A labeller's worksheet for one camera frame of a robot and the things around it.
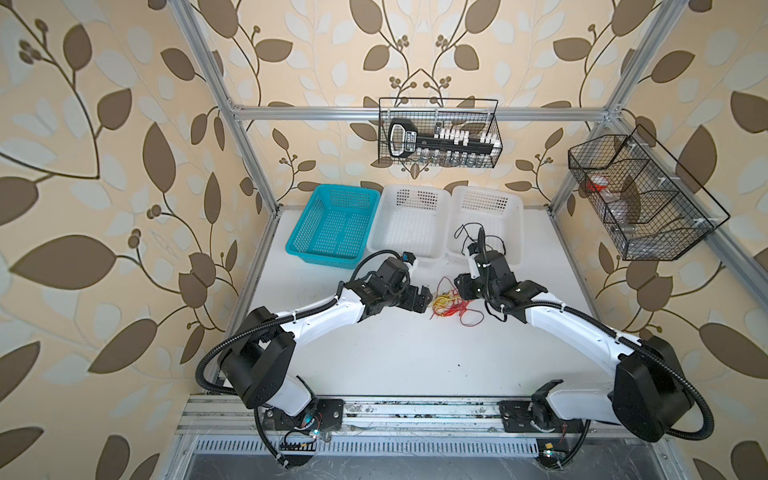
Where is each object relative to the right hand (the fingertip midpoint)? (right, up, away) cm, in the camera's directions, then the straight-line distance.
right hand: (462, 282), depth 86 cm
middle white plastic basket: (-13, +21, +33) cm, 41 cm away
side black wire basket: (+44, +21, -13) cm, 50 cm away
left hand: (-12, -2, -2) cm, 12 cm away
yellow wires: (-4, -7, +6) cm, 10 cm away
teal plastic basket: (-43, +18, +30) cm, 55 cm away
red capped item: (+36, +28, -5) cm, 46 cm away
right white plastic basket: (+18, +21, +32) cm, 42 cm away
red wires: (0, -9, +6) cm, 10 cm away
